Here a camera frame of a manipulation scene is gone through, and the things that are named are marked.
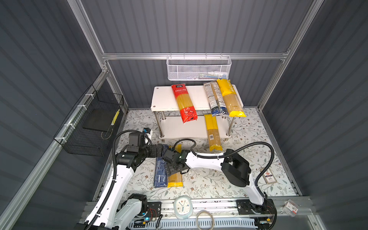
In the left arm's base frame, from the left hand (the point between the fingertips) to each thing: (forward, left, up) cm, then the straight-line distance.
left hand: (155, 147), depth 78 cm
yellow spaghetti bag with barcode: (+14, -36, -8) cm, 40 cm away
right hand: (-6, -10, -18) cm, 21 cm away
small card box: (-15, -65, -15) cm, 68 cm away
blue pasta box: (-10, -2, -14) cm, 18 cm away
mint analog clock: (-27, -14, -15) cm, 34 cm away
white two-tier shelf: (+29, -6, -11) cm, 32 cm away
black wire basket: (+5, +33, +10) cm, 35 cm away
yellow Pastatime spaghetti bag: (-14, -11, -15) cm, 23 cm away
